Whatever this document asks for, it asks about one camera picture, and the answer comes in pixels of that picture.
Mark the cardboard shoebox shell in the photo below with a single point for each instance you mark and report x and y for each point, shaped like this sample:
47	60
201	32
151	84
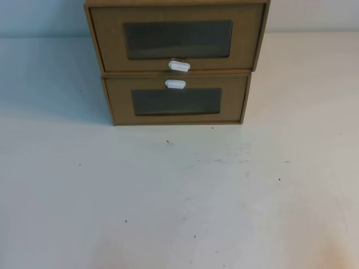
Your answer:
244	95
263	33

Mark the upper cardboard shoebox shell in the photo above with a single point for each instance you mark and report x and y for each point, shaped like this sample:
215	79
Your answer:
263	33

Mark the cardboard drawer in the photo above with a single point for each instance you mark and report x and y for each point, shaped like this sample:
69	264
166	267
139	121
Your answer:
179	117
179	14

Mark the white drawer handle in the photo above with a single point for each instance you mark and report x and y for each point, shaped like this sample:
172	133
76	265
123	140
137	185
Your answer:
179	66
175	84

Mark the lower cardboard shoebox shell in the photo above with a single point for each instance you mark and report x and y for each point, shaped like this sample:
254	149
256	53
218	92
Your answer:
244	95

